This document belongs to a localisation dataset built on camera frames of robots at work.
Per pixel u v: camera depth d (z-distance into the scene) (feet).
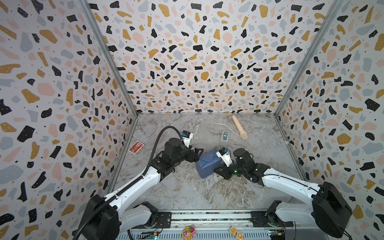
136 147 3.27
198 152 2.32
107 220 1.26
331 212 1.35
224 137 3.38
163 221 2.40
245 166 2.09
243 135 3.49
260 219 2.42
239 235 2.28
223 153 2.39
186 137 2.26
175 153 2.03
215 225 2.40
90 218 1.28
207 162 2.64
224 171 2.30
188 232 2.25
